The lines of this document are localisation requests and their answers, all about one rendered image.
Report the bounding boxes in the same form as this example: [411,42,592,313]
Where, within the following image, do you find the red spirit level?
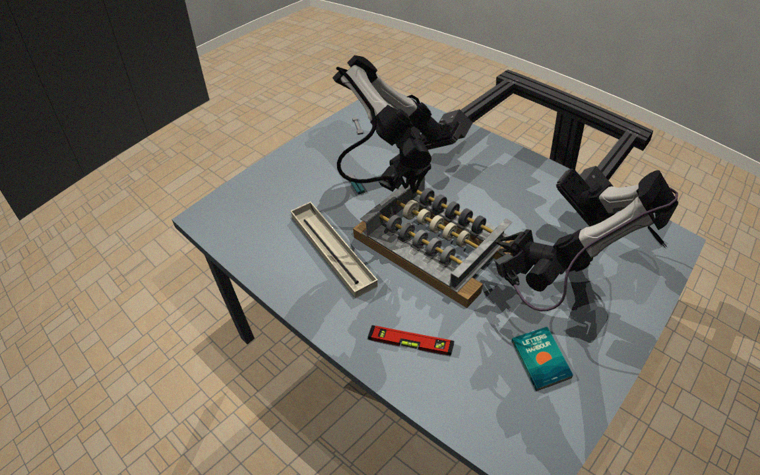
[368,325,454,356]

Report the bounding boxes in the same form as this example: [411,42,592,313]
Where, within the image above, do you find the teal paperback book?
[512,327,573,391]

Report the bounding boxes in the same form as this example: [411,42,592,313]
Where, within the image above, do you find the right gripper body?
[381,149,431,185]

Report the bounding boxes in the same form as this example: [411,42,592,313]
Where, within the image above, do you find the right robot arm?
[333,55,459,170]

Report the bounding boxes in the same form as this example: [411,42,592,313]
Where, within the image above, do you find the cream wheel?
[417,209,431,225]
[443,222,457,241]
[403,200,419,220]
[429,215,444,233]
[456,230,470,247]

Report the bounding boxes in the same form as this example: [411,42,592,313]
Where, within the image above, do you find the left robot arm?
[526,170,678,292]

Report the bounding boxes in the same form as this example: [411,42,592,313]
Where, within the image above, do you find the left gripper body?
[503,229,547,283]

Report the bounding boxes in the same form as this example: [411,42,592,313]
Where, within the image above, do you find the wooden block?
[353,221,483,308]
[418,207,513,260]

